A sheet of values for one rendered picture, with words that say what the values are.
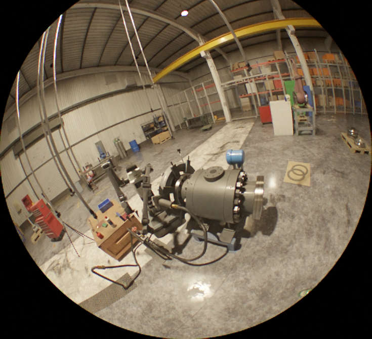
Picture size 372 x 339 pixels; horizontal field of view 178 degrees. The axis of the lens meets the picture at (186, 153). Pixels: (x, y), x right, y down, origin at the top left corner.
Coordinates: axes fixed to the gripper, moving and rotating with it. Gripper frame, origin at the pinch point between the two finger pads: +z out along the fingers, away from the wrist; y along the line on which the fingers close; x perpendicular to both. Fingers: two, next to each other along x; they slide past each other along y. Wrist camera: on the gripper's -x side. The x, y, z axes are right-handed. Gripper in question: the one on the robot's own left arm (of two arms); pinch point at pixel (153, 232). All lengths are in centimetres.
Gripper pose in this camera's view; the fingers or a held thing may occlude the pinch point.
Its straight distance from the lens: 150.8
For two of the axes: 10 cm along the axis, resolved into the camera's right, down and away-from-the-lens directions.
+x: 5.2, -4.5, 7.2
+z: 3.1, 8.9, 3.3
